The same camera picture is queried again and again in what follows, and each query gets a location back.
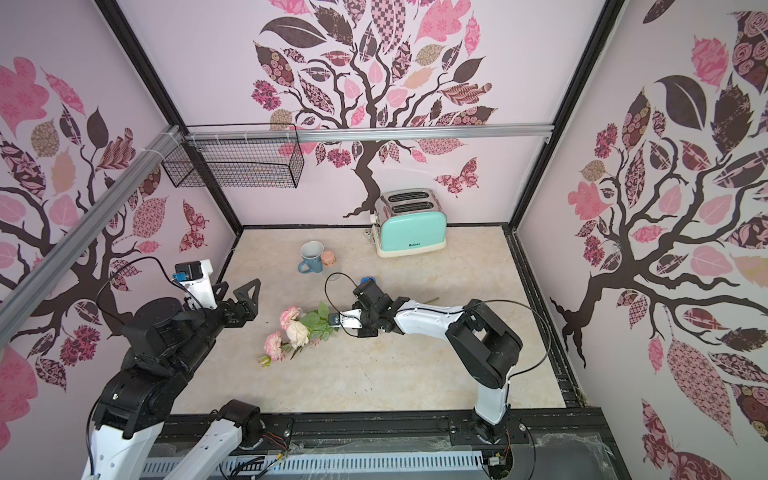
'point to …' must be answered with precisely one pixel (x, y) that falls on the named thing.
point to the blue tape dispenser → (364, 279)
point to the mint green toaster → (409, 222)
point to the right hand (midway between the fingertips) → (351, 313)
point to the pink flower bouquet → (297, 330)
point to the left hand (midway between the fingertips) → (245, 290)
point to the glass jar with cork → (328, 258)
